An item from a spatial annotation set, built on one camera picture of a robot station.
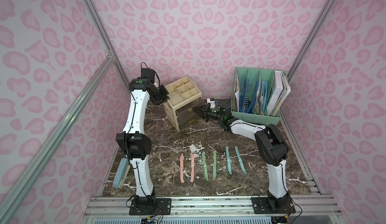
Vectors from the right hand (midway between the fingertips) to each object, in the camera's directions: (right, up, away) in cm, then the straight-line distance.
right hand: (191, 109), depth 85 cm
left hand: (-12, +8, +1) cm, 15 cm away
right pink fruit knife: (+1, -34, -1) cm, 34 cm away
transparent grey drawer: (-2, -1, +1) cm, 2 cm away
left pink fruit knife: (-5, -34, +1) cm, 34 cm away
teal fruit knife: (+22, -30, +3) cm, 37 cm away
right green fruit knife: (+14, -32, +1) cm, 35 cm away
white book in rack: (+54, +12, +6) cm, 56 cm away
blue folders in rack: (+34, +15, +13) cm, 39 cm away
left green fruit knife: (+8, -35, -1) cm, 36 cm away
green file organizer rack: (+45, +16, +30) cm, 56 cm away
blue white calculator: (-36, -34, -5) cm, 50 cm away
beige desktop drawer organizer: (-5, +8, +3) cm, 10 cm away
